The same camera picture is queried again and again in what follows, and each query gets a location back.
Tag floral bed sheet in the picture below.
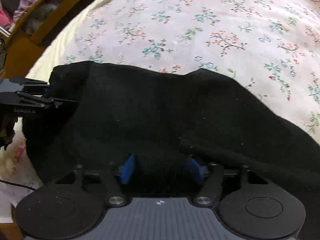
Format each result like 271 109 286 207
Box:
0 0 320 208

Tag grey clothes in cabinet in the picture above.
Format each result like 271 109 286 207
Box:
23 3 61 35

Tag black pants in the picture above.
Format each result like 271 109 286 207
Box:
22 61 320 196

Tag pink floral cloth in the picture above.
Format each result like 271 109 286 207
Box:
0 3 13 31

